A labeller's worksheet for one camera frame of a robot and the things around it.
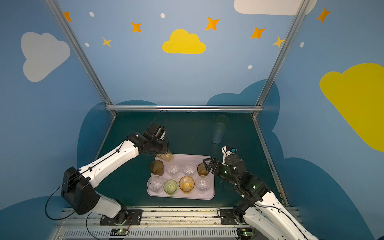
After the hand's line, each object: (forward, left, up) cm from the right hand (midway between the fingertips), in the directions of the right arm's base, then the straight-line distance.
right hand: (210, 161), depth 72 cm
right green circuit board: (-27, -18, -22) cm, 39 cm away
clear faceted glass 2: (+4, +11, -19) cm, 22 cm away
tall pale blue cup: (+31, -8, -15) cm, 35 cm away
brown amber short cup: (+3, +3, -19) cm, 19 cm away
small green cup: (-7, +21, -20) cm, 30 cm away
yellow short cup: (-5, +12, -20) cm, 24 cm away
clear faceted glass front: (-4, +3, -21) cm, 21 cm away
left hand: (+9, +22, -5) cm, 24 cm away
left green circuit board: (-30, +42, -20) cm, 56 cm away
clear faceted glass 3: (-6, +30, -19) cm, 36 cm away
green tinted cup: (+39, -10, -11) cm, 41 cm away
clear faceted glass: (+3, +21, -20) cm, 29 cm away
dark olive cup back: (+2, +30, -17) cm, 35 cm away
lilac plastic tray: (+10, +17, -20) cm, 29 cm away
